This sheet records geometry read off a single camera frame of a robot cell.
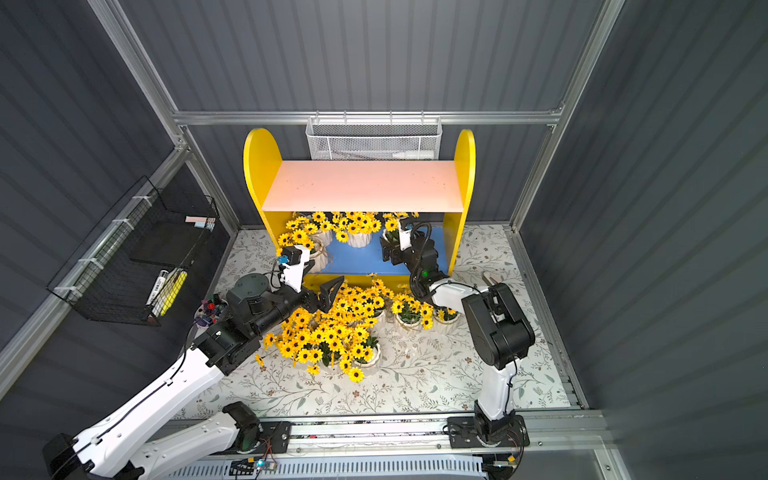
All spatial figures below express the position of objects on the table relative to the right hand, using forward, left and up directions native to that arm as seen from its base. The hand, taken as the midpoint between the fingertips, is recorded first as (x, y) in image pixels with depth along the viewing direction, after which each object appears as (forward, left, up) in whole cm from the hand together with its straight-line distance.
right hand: (399, 232), depth 91 cm
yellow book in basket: (-27, +53, +8) cm, 60 cm away
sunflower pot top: (-21, +12, -6) cm, 25 cm away
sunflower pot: (-9, +24, +9) cm, 27 cm away
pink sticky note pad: (-3, +59, +8) cm, 59 cm away
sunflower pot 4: (-35, +10, -8) cm, 37 cm away
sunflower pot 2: (-4, +13, +6) cm, 14 cm away
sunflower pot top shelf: (-23, -13, -11) cm, 29 cm away
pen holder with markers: (-24, +53, -7) cm, 59 cm away
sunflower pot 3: (-4, +3, +4) cm, 6 cm away
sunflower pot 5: (-33, +22, -4) cm, 40 cm away
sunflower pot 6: (-23, -4, -11) cm, 25 cm away
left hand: (-24, +17, +12) cm, 32 cm away
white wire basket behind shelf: (+30, +9, +15) cm, 34 cm away
